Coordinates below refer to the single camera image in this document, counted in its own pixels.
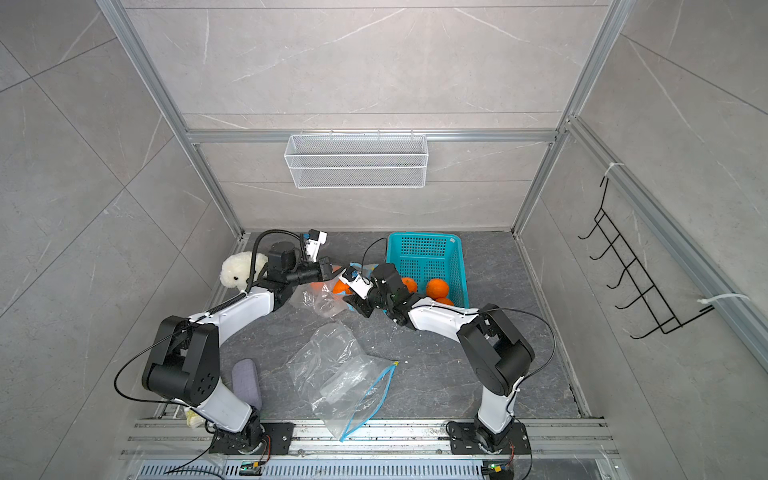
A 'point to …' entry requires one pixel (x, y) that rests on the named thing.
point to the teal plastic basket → (429, 256)
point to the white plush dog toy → (237, 268)
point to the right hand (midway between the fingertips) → (350, 290)
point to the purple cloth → (245, 382)
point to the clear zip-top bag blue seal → (346, 388)
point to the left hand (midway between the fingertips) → (351, 260)
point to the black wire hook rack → (665, 319)
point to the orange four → (437, 288)
